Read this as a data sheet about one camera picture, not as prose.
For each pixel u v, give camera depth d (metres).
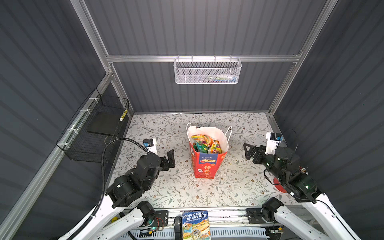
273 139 0.57
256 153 0.59
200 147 0.82
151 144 0.55
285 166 0.48
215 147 0.81
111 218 0.44
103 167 0.47
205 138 0.79
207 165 0.75
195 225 0.70
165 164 0.58
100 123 0.74
